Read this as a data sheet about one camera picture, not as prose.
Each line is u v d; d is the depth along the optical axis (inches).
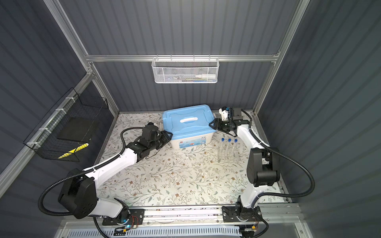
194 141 37.1
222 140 33.3
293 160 16.3
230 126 26.8
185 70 48.8
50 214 16.1
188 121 36.0
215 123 32.4
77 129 28.6
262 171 19.0
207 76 34.2
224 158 36.9
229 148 36.3
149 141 25.3
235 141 33.3
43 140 24.2
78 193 16.6
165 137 29.6
